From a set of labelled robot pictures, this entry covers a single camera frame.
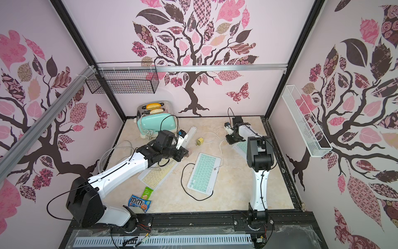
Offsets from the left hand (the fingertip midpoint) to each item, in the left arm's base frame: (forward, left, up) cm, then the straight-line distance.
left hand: (185, 153), depth 81 cm
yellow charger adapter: (+18, -8, -13) cm, 23 cm away
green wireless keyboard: (-6, -10, -15) cm, 19 cm away
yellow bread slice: (+35, +23, +4) cm, 42 cm away
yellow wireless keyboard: (-5, +20, -16) cm, 26 cm away
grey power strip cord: (+19, +57, -21) cm, 63 cm away
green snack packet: (-16, +22, -15) cm, 31 cm away
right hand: (+19, -30, -15) cm, 38 cm away
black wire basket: (+52, +37, +15) cm, 66 cm away
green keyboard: (+14, -36, -16) cm, 42 cm away
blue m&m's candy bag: (-20, +25, -14) cm, 35 cm away
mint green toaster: (+23, +25, -1) cm, 34 cm away
